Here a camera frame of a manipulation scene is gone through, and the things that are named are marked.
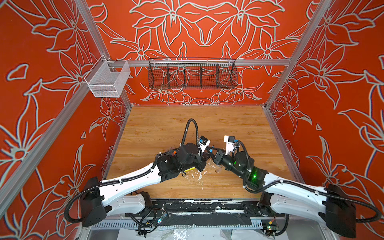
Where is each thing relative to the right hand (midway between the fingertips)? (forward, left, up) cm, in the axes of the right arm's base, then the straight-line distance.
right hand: (204, 149), depth 70 cm
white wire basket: (+50, +60, +7) cm, 78 cm away
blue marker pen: (0, -4, 0) cm, 4 cm away
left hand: (-2, -3, -2) cm, 4 cm away
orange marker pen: (-8, +12, +12) cm, 19 cm away
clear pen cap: (-2, -9, -22) cm, 24 cm away
